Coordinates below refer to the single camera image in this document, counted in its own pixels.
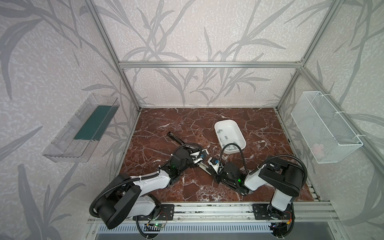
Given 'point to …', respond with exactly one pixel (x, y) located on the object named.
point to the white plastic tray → (228, 131)
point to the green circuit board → (159, 225)
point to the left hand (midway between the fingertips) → (200, 144)
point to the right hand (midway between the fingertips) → (207, 164)
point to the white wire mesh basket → (328, 135)
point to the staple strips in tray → (231, 147)
